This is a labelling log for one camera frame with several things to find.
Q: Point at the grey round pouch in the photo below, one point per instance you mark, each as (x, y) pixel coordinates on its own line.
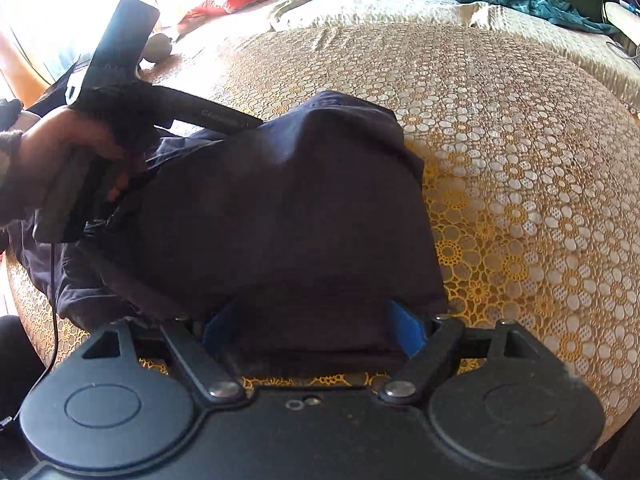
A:
(159, 47)

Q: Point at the gold lace tablecloth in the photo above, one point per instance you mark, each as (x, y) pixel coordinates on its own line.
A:
(500, 185)

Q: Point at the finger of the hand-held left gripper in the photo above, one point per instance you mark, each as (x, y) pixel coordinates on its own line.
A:
(210, 115)

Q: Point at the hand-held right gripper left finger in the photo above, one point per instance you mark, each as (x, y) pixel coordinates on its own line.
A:
(216, 327)

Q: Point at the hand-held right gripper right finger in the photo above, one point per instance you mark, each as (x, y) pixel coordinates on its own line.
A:
(402, 330)

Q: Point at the dark purple pants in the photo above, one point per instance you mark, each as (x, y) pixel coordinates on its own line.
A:
(280, 210)

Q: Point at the person's left hand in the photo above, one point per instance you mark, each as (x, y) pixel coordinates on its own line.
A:
(50, 145)

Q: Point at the red pillow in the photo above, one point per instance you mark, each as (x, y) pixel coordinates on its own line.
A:
(235, 2)

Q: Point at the black knit garment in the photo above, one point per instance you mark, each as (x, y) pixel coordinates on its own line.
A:
(10, 110)

